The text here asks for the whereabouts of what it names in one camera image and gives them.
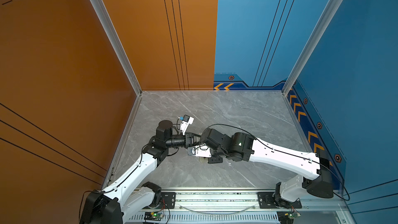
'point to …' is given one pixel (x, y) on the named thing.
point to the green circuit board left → (153, 215)
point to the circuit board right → (287, 216)
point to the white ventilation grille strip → (219, 218)
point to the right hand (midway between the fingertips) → (203, 148)
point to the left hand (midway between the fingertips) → (204, 139)
